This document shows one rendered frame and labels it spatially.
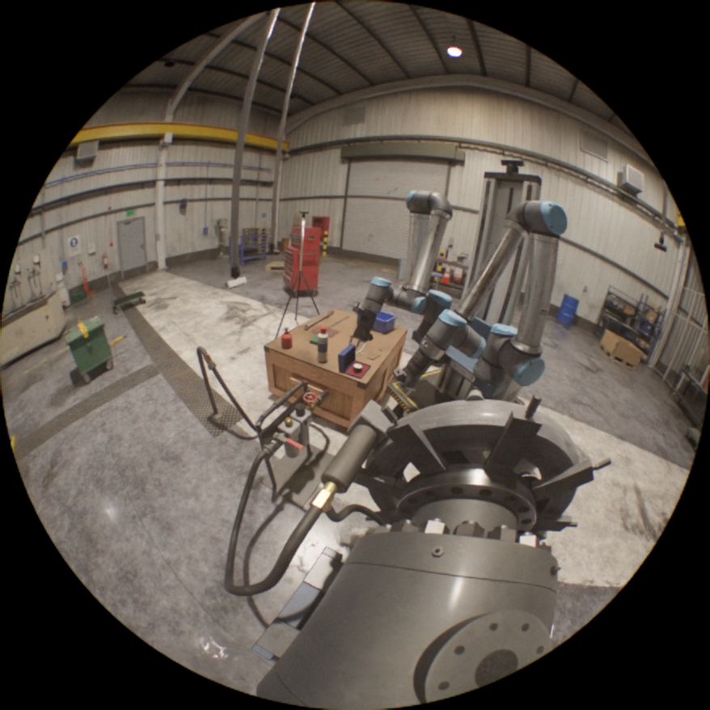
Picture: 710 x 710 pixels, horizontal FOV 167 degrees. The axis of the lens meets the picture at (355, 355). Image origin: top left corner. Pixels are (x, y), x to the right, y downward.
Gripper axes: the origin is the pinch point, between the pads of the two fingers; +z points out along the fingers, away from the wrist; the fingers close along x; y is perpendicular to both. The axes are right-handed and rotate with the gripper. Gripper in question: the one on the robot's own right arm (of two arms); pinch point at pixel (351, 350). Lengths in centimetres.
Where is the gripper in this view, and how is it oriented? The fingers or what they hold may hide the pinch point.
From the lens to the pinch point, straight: 115.0
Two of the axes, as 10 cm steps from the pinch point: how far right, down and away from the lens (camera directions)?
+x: -6.0, -3.5, 7.2
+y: 7.2, 1.6, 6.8
